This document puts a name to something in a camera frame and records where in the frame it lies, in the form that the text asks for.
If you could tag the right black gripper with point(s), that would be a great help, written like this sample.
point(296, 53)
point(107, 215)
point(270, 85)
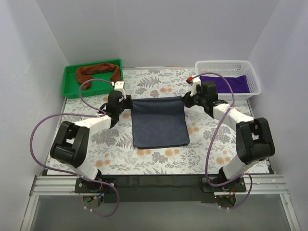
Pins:
point(188, 100)

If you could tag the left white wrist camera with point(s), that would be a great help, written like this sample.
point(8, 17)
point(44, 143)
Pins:
point(120, 86)

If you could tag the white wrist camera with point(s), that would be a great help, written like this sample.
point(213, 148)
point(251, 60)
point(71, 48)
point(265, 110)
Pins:
point(120, 86)
point(195, 82)

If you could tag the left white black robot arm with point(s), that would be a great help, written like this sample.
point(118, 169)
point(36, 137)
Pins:
point(71, 141)

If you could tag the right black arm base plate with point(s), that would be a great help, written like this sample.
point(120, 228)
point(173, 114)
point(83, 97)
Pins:
point(238, 186)

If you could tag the white plastic basket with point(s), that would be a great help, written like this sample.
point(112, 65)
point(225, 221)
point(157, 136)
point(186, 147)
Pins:
point(233, 68)

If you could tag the orange brown towel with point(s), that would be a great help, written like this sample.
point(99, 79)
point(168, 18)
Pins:
point(85, 73)

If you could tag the grey blue towel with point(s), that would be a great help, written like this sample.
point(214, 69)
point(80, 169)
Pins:
point(159, 123)

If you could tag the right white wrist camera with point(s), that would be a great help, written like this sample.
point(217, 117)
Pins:
point(195, 82)

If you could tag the aluminium frame rail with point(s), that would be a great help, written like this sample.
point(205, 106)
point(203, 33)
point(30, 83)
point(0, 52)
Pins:
point(160, 203)

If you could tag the floral table mat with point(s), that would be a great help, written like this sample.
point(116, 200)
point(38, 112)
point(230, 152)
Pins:
point(211, 145)

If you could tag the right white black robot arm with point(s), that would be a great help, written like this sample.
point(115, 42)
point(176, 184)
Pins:
point(254, 142)

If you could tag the purple towel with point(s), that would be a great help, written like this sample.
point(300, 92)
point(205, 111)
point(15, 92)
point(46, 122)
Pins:
point(238, 84)

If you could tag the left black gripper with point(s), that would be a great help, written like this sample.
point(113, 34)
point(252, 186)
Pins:
point(127, 102)

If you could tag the green plastic tray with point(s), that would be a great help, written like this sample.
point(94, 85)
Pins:
point(71, 86)

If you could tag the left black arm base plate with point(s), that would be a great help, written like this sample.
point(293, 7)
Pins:
point(85, 186)

